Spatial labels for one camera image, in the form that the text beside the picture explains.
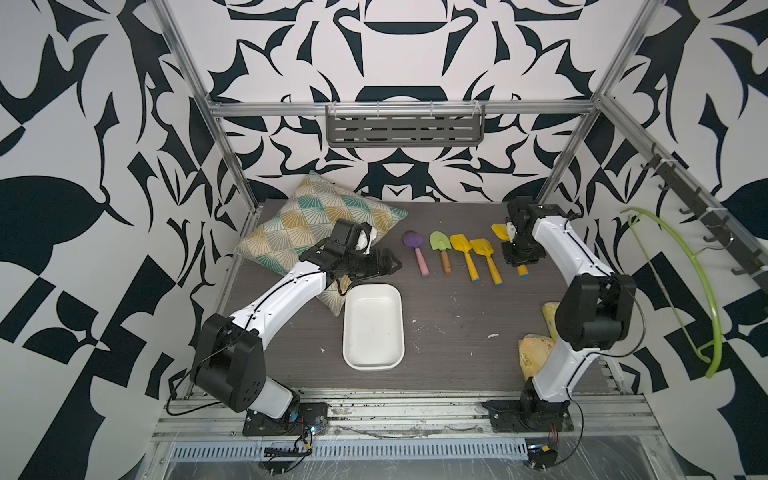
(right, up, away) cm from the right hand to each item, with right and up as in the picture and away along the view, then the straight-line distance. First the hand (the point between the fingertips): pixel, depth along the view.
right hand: (522, 257), depth 90 cm
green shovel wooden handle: (-21, +5, +18) cm, 29 cm away
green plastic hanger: (+24, +10, -18) cm, 32 cm away
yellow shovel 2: (-5, +7, +3) cm, 9 cm away
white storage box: (-44, -21, 0) cm, 49 cm away
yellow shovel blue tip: (-14, +4, +18) cm, 23 cm away
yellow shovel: (-7, +3, +15) cm, 17 cm away
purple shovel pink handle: (-30, +5, +20) cm, 36 cm away
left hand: (-39, -1, -8) cm, 40 cm away
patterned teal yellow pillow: (-63, +14, +5) cm, 65 cm away
